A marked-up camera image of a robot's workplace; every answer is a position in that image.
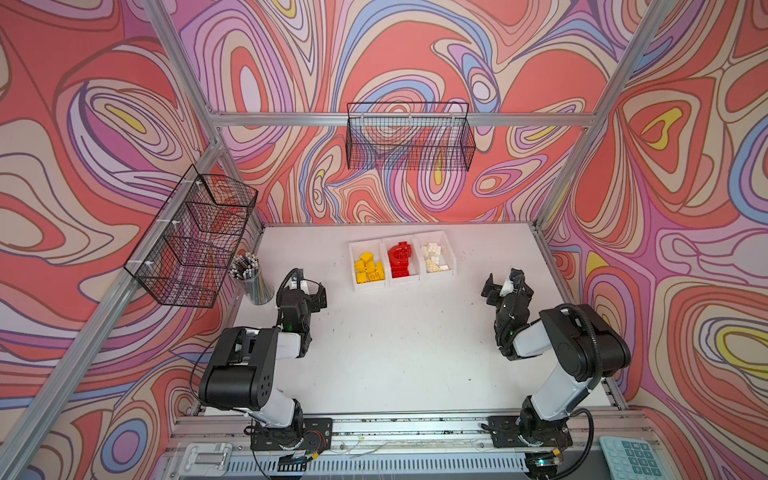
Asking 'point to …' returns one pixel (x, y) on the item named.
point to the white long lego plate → (432, 267)
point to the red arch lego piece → (399, 256)
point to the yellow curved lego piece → (375, 272)
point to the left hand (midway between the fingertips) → (307, 283)
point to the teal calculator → (631, 459)
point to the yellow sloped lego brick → (359, 266)
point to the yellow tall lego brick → (367, 257)
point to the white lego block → (431, 250)
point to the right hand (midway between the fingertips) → (505, 282)
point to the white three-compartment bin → (380, 246)
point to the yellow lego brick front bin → (361, 278)
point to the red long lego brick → (400, 270)
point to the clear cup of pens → (244, 268)
